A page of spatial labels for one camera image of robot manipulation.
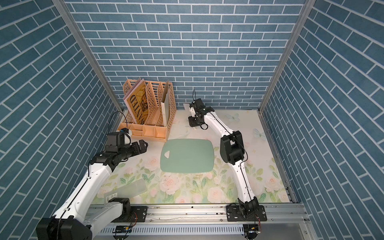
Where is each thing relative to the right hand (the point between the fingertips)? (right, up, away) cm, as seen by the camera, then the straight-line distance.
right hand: (193, 123), depth 101 cm
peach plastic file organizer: (-27, -4, -2) cm, 27 cm away
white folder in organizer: (-15, +10, -17) cm, 25 cm away
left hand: (-26, -12, -20) cm, 35 cm away
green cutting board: (-4, -21, -4) cm, 22 cm away
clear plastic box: (-35, -36, -20) cm, 54 cm away
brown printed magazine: (-36, +15, -7) cm, 40 cm away
